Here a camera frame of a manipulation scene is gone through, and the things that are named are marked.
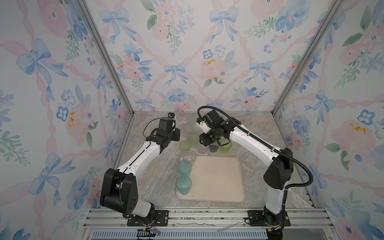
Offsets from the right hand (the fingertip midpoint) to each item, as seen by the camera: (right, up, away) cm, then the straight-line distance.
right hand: (203, 138), depth 84 cm
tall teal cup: (-11, -25, -1) cm, 28 cm away
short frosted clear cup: (+1, -8, +13) cm, 15 cm away
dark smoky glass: (+7, -7, +11) cm, 15 cm away
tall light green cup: (-5, 0, +10) cm, 12 cm away
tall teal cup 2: (-11, -17, +2) cm, 20 cm away
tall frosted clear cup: (-10, +5, +22) cm, 25 cm away
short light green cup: (-11, -6, +10) cm, 16 cm away
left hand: (-15, +6, +3) cm, 16 cm away
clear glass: (-8, -11, +8) cm, 16 cm away
